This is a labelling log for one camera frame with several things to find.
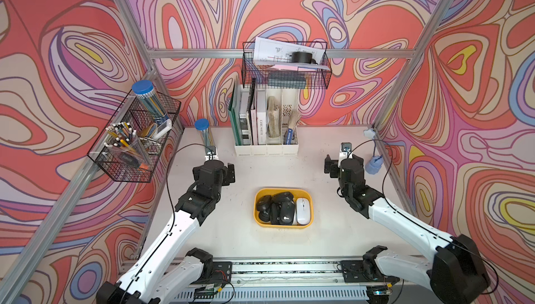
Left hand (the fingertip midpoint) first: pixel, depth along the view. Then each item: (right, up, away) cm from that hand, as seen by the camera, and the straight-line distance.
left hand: (220, 165), depth 77 cm
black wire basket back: (+13, +42, +24) cm, 50 cm away
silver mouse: (+33, -20, +7) cm, 39 cm away
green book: (+4, +20, +9) cm, 23 cm away
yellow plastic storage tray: (+30, -13, +11) cm, 35 cm away
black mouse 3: (+26, -20, +4) cm, 33 cm away
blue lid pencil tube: (-20, +19, +42) cm, 50 cm away
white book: (+15, +20, +15) cm, 30 cm away
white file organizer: (+19, +18, +18) cm, 32 cm away
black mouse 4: (+21, -20, +6) cm, 30 cm away
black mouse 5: (+17, -21, +7) cm, 28 cm away
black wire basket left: (-24, +12, -3) cm, 27 cm away
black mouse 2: (+16, -17, +7) cm, 24 cm away
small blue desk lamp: (+67, -1, +17) cm, 69 cm away
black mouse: (+24, -14, +7) cm, 29 cm away
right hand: (+48, +1, +5) cm, 48 cm away
